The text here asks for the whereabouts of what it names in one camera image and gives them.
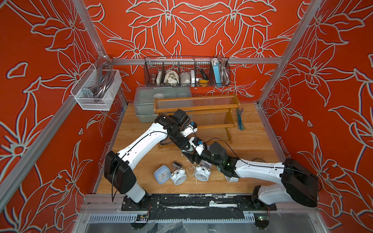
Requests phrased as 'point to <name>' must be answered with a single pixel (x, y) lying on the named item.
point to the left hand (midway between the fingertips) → (187, 144)
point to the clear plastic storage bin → (144, 96)
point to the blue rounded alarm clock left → (162, 174)
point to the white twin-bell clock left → (178, 176)
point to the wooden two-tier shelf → (208, 112)
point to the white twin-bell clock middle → (202, 174)
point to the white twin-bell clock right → (231, 179)
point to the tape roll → (258, 159)
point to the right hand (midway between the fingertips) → (184, 147)
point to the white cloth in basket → (172, 77)
